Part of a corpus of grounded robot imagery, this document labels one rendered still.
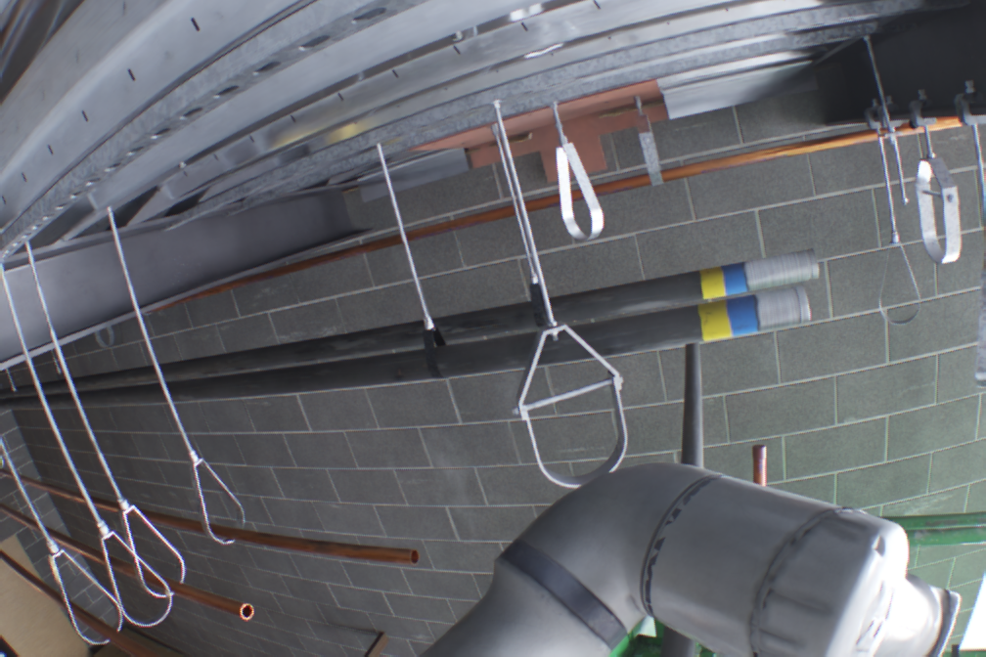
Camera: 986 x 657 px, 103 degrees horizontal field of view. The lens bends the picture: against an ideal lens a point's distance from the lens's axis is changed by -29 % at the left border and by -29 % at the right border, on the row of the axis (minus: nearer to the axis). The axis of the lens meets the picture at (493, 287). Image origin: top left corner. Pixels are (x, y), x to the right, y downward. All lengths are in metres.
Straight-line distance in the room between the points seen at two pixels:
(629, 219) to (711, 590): 1.53
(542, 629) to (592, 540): 0.07
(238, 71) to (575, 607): 0.46
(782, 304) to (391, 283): 1.48
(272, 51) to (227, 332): 2.44
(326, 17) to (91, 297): 1.09
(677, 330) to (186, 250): 1.24
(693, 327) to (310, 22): 0.86
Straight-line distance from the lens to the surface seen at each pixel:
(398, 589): 3.07
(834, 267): 1.88
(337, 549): 1.09
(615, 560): 0.39
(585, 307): 1.37
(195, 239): 1.59
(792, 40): 1.17
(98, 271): 1.41
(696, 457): 1.03
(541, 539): 0.41
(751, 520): 0.35
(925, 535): 1.45
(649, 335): 1.06
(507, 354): 1.14
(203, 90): 0.48
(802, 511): 0.35
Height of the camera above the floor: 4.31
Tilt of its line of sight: 10 degrees down
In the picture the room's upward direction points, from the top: 15 degrees counter-clockwise
